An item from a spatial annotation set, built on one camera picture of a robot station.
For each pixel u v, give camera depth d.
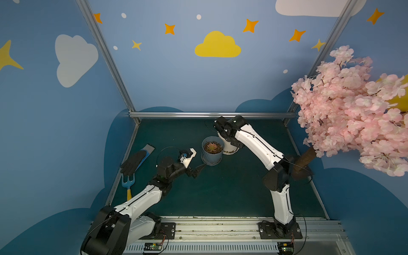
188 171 0.72
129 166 0.94
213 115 1.64
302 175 0.97
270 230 0.74
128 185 0.89
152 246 0.72
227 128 0.60
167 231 0.75
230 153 1.03
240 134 0.58
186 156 0.66
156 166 0.62
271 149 0.54
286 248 0.72
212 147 0.96
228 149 1.01
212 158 0.94
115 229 0.41
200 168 0.73
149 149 1.04
